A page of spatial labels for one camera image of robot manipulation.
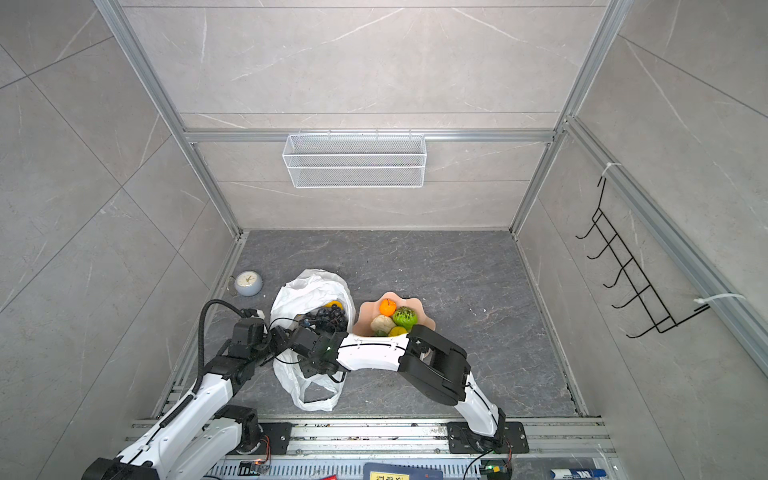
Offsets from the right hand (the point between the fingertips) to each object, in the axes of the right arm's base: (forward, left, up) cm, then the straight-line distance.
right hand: (309, 360), depth 85 cm
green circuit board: (-27, -48, -2) cm, 55 cm away
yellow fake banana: (+14, -8, +9) cm, 18 cm away
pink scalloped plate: (+14, -17, +3) cm, 22 cm away
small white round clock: (+26, +24, +3) cm, 35 cm away
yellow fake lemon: (+6, -26, +5) cm, 27 cm away
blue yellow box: (-27, -21, 0) cm, 34 cm away
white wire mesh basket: (+59, -13, +28) cm, 66 cm away
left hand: (+8, +6, +5) cm, 11 cm away
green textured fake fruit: (+10, -29, +6) cm, 31 cm away
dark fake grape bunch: (+12, -6, +3) cm, 14 cm away
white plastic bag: (+10, +2, +18) cm, 21 cm away
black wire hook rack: (+1, -80, +30) cm, 85 cm away
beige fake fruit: (+9, -21, +4) cm, 23 cm away
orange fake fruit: (+14, -23, +5) cm, 28 cm away
